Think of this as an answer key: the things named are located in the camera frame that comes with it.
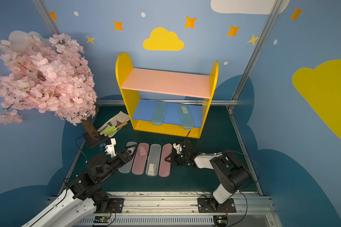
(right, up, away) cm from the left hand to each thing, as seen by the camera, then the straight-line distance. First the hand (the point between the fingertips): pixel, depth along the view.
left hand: (135, 147), depth 70 cm
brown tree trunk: (-36, +8, +21) cm, 42 cm away
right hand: (+16, -11, +18) cm, 26 cm away
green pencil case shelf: (+9, +15, +26) cm, 31 cm away
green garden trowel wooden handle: (-26, +6, +36) cm, 45 cm away
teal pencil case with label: (+29, +13, +23) cm, 40 cm away
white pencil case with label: (+6, -15, +18) cm, 25 cm away
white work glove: (-23, +16, +45) cm, 53 cm away
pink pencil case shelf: (+14, -15, +16) cm, 26 cm away
